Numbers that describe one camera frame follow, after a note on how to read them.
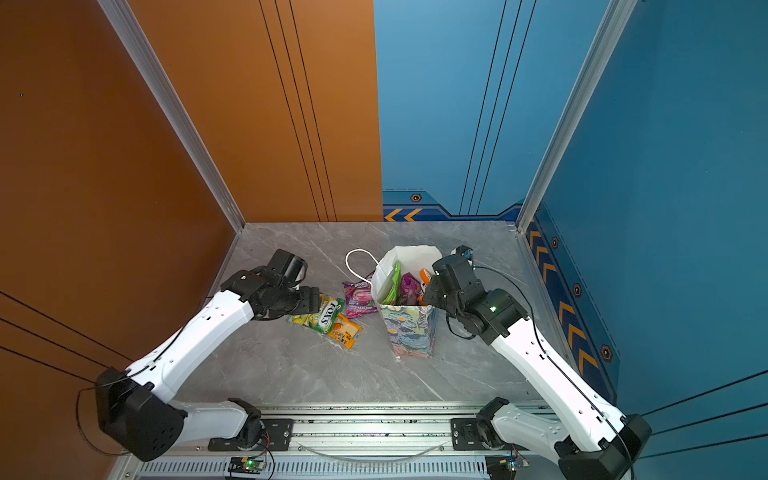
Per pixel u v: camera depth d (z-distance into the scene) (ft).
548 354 1.39
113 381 1.29
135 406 1.26
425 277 2.81
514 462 2.29
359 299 3.09
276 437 2.41
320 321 2.99
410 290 2.84
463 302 1.65
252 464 2.31
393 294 2.55
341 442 2.38
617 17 2.29
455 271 1.65
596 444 1.20
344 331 2.93
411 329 2.36
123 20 2.31
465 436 2.37
